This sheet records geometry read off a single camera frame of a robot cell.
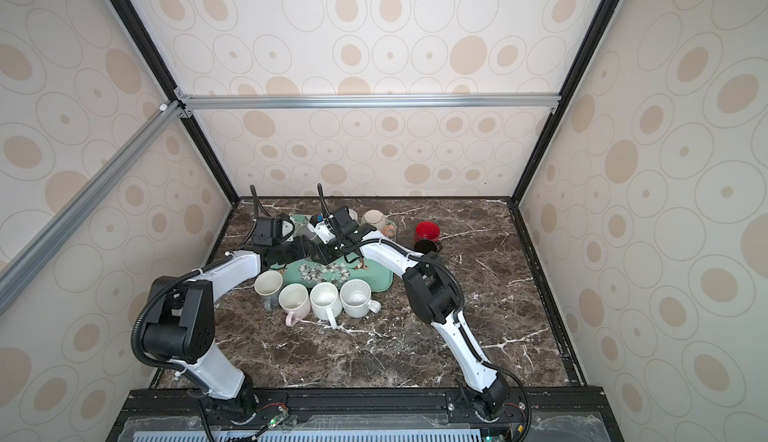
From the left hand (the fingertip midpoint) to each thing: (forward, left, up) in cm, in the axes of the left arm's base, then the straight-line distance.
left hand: (318, 240), depth 93 cm
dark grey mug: (-1, +3, +7) cm, 7 cm away
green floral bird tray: (-5, +5, -11) cm, 13 cm away
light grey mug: (-13, +14, -5) cm, 20 cm away
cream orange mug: (+11, -18, -3) cm, 21 cm away
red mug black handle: (+9, -35, -7) cm, 37 cm away
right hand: (-4, +1, -3) cm, 5 cm away
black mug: (+2, -35, -7) cm, 35 cm away
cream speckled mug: (-15, -12, -10) cm, 21 cm away
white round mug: (-20, -5, -3) cm, 20 cm away
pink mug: (-17, +6, -8) cm, 20 cm away
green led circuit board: (-47, +4, -8) cm, 48 cm away
